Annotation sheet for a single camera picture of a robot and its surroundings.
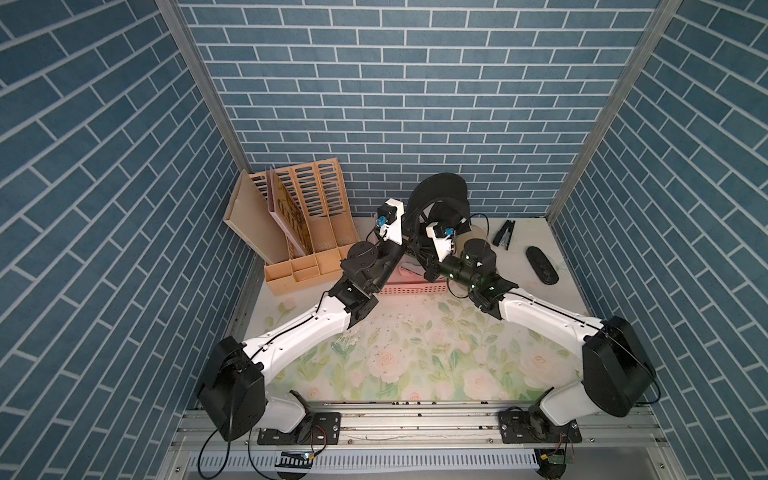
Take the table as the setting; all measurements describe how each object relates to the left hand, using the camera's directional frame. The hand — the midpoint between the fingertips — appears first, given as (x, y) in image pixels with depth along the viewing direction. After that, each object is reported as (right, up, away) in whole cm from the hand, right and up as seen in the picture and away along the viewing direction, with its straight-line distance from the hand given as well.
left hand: (426, 212), depth 66 cm
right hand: (-2, -8, +12) cm, 15 cm away
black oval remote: (+45, -15, +39) cm, 61 cm away
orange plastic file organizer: (-36, +13, +42) cm, 57 cm away
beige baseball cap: (+21, -3, +39) cm, 44 cm away
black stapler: (+35, -3, +49) cm, 60 cm away
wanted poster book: (-41, +3, +28) cm, 50 cm away
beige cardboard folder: (-55, +1, +31) cm, 63 cm away
